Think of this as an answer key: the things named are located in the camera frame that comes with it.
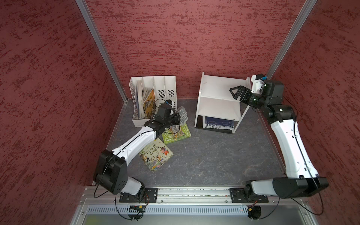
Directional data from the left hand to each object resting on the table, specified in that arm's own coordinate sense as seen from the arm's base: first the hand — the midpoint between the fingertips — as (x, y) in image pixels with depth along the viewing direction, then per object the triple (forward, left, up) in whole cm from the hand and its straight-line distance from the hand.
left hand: (179, 118), depth 84 cm
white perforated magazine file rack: (+19, +21, +4) cm, 29 cm away
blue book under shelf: (+6, -22, -12) cm, 26 cm away
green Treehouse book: (0, -2, -17) cm, 17 cm away
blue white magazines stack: (+14, +29, -4) cm, 32 cm away
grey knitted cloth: (+2, -2, +1) cm, 3 cm away
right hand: (+2, -28, +19) cm, 34 cm away
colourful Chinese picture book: (-15, +16, -20) cm, 29 cm away
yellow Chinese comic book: (+13, +21, -3) cm, 25 cm away
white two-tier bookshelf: (+4, -21, +12) cm, 24 cm away
